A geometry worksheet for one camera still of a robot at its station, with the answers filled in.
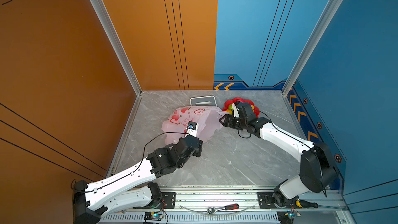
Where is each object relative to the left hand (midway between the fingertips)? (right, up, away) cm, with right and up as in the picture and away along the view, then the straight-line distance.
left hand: (200, 138), depth 72 cm
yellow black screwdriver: (+48, -30, -2) cm, 57 cm away
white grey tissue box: (+6, +19, +37) cm, 41 cm away
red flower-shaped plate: (+36, +12, +31) cm, 49 cm away
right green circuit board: (+40, -36, -2) cm, 54 cm away
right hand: (+12, +6, +14) cm, 20 cm away
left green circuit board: (-22, -36, -1) cm, 42 cm away
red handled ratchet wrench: (+5, -32, -3) cm, 32 cm away
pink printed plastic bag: (+4, +8, +11) cm, 14 cm away
